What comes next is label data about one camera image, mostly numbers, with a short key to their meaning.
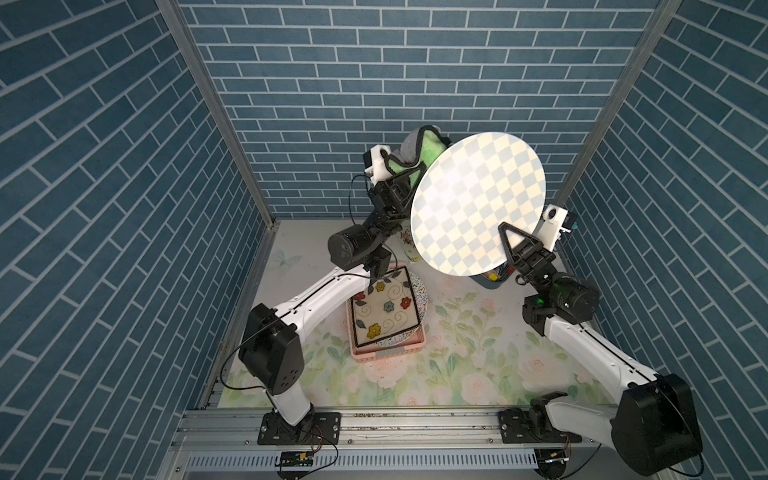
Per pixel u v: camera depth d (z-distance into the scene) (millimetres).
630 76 813
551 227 535
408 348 823
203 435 747
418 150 428
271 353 442
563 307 521
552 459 706
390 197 479
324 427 736
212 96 845
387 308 902
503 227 524
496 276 559
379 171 509
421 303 868
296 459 721
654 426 397
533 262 521
